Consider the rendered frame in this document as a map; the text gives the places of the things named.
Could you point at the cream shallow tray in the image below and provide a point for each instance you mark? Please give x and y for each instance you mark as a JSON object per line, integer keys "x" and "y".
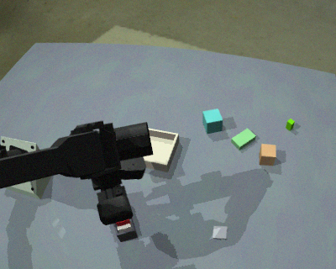
{"x": 164, "y": 145}

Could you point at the light green rectangular block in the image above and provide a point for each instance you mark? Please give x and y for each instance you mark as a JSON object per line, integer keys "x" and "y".
{"x": 242, "y": 139}

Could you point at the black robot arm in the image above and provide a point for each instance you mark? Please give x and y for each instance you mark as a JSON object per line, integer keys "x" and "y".
{"x": 85, "y": 153}

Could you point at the small green block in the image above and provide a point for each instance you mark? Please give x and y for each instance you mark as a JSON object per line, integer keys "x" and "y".
{"x": 290, "y": 124}

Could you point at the teal cube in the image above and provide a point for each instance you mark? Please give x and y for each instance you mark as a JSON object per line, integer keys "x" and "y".
{"x": 213, "y": 121}

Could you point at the tan cube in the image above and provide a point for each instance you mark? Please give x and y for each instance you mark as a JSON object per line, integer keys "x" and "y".
{"x": 267, "y": 155}

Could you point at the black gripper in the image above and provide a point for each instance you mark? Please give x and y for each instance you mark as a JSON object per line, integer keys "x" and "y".
{"x": 113, "y": 203}

